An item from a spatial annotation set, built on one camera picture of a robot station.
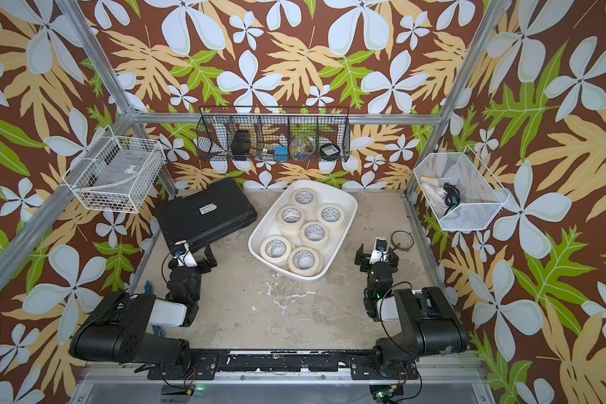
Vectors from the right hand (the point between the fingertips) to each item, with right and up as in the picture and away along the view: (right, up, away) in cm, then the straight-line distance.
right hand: (375, 245), depth 90 cm
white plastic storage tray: (-40, +6, +13) cm, 43 cm away
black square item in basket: (-16, +36, +6) cm, 40 cm away
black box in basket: (-51, +39, +9) cm, 65 cm away
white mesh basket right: (+27, +19, -6) cm, 34 cm away
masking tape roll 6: (-25, -7, +5) cm, 27 cm away
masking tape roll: (-25, +19, +25) cm, 40 cm away
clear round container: (-27, +36, +3) cm, 45 cm away
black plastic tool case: (-61, +14, +16) cm, 64 cm away
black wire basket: (-38, +43, +8) cm, 58 cm away
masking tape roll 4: (-22, +3, +14) cm, 26 cm away
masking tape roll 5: (-37, -3, +9) cm, 38 cm away
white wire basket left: (-86, +25, -10) cm, 90 cm away
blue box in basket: (-34, +34, +3) cm, 48 cm away
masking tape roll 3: (-13, +11, +18) cm, 25 cm away
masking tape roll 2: (-32, +9, +18) cm, 37 cm away
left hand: (-65, 0, -2) cm, 65 cm away
